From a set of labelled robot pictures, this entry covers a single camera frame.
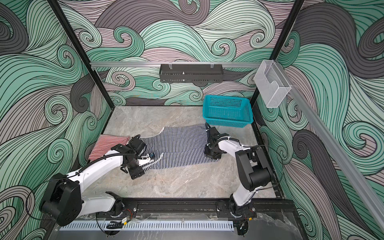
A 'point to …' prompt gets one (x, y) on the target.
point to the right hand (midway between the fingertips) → (208, 155)
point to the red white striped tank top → (104, 143)
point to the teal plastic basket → (227, 111)
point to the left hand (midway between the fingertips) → (136, 166)
